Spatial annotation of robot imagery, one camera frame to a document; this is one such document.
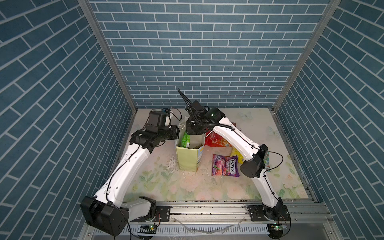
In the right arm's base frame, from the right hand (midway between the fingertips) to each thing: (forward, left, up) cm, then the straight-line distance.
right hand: (188, 131), depth 80 cm
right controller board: (-38, -46, -25) cm, 65 cm away
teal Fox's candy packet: (-4, -47, -19) cm, 51 cm away
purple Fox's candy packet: (-9, -22, -19) cm, 30 cm away
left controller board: (-44, +16, -26) cm, 53 cm away
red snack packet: (+7, -13, -16) cm, 22 cm away
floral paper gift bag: (-13, -2, -5) cm, 14 cm away
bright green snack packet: (-5, +1, -2) cm, 5 cm away
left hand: (-3, +2, +5) cm, 6 cm away
